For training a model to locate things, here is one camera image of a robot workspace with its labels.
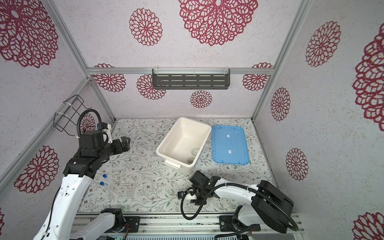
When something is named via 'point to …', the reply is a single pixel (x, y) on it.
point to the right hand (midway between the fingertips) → (191, 195)
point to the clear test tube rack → (122, 190)
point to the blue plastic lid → (229, 145)
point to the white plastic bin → (182, 146)
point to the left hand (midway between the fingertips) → (121, 144)
